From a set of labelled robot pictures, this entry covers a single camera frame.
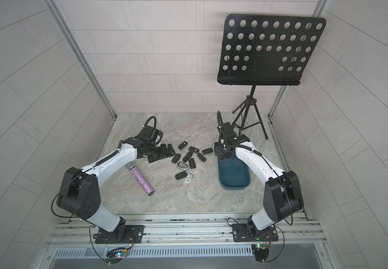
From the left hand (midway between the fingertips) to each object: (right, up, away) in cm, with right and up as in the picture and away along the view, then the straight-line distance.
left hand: (172, 153), depth 87 cm
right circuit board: (+40, -38, -19) cm, 58 cm away
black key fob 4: (+7, -2, +7) cm, 10 cm away
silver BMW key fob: (+4, -7, +4) cm, 9 cm away
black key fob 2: (+19, 0, +11) cm, 22 cm away
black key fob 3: (+1, -3, +7) cm, 8 cm away
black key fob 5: (+10, -7, +6) cm, 13 cm away
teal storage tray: (+33, -11, 0) cm, 34 cm away
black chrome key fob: (+15, -4, +7) cm, 17 cm away
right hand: (+24, +2, 0) cm, 24 cm away
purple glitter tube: (-15, -13, -3) cm, 21 cm away
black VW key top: (+4, +3, +12) cm, 13 cm away
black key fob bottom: (+4, -12, +1) cm, 13 cm away
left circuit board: (-19, -38, -22) cm, 47 cm away
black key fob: (+9, +1, +12) cm, 15 cm away
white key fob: (+8, -13, 0) cm, 16 cm away
